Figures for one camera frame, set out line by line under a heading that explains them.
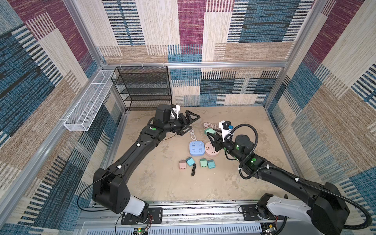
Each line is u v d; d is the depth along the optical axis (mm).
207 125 1052
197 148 942
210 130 752
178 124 677
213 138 687
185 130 746
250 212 732
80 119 702
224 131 642
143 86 1085
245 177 572
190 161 899
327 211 394
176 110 719
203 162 897
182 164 889
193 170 873
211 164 893
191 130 797
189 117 662
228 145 649
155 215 731
